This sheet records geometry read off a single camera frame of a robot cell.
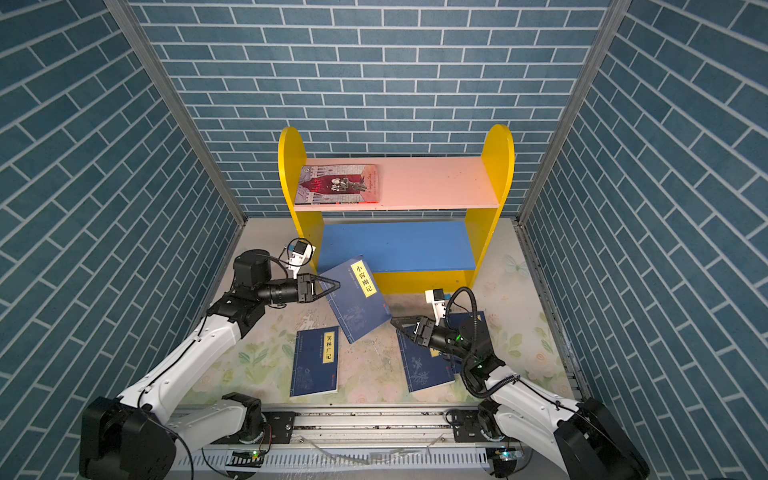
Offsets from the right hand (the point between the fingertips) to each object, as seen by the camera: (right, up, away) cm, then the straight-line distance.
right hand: (392, 324), depth 71 cm
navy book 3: (+8, -16, +11) cm, 21 cm away
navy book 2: (-9, +5, +2) cm, 10 cm away
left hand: (-13, +9, 0) cm, 16 cm away
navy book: (-22, -14, +13) cm, 29 cm away
